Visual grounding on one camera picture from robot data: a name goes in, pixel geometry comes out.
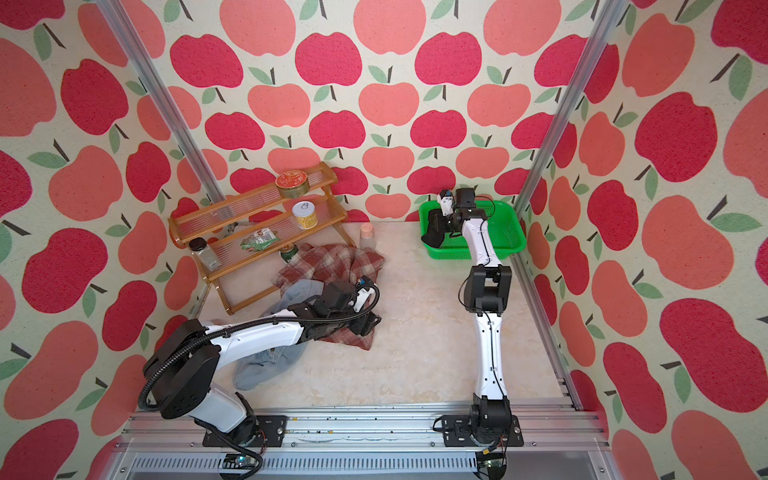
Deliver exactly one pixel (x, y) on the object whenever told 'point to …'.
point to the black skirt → (436, 228)
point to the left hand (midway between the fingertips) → (374, 319)
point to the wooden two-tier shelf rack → (245, 277)
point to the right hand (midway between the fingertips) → (438, 226)
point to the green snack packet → (259, 239)
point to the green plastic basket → (505, 228)
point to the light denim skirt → (261, 367)
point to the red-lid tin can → (292, 184)
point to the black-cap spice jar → (200, 249)
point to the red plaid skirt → (334, 263)
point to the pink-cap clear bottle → (367, 236)
